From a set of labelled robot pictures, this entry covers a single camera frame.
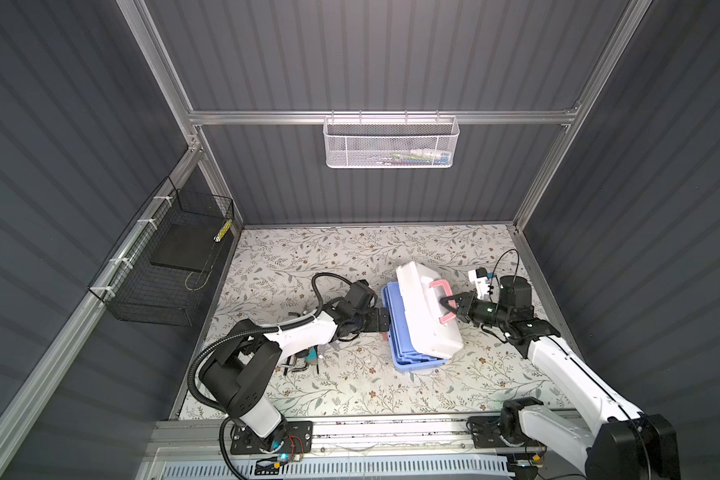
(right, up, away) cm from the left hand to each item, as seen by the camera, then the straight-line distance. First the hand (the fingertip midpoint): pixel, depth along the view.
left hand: (379, 319), depth 89 cm
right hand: (+17, +6, -10) cm, 21 cm away
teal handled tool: (-20, -9, -3) cm, 22 cm away
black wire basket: (-55, +17, -16) cm, 60 cm away
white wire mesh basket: (+4, +67, +35) cm, 75 cm away
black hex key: (-24, -13, -5) cm, 28 cm away
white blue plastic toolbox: (+11, 0, -12) cm, 16 cm away
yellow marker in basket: (-44, +26, -7) cm, 51 cm away
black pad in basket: (-51, +22, -11) cm, 57 cm away
